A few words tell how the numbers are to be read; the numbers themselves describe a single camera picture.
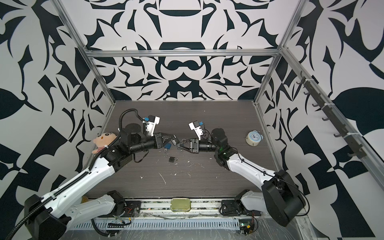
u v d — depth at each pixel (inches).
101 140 35.1
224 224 28.1
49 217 14.8
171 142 27.4
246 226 27.9
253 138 37.9
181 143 26.9
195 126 27.0
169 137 27.3
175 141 27.6
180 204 28.2
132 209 28.5
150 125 25.5
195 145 25.4
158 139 24.2
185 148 26.8
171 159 35.6
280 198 16.3
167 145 26.3
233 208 29.3
